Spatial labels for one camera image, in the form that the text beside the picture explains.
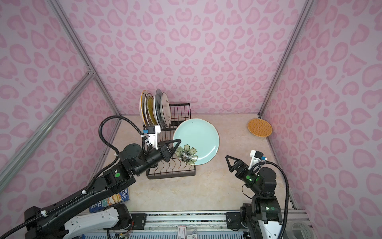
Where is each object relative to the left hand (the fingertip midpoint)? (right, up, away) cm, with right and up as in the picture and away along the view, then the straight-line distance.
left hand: (181, 139), depth 59 cm
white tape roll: (+57, -44, +10) cm, 72 cm away
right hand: (+21, -10, +9) cm, 25 cm away
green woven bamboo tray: (-18, +14, +17) cm, 28 cm away
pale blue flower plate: (+8, -1, +2) cm, 8 cm away
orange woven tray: (+54, +4, +51) cm, 74 cm away
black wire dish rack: (-6, -20, +31) cm, 37 cm away
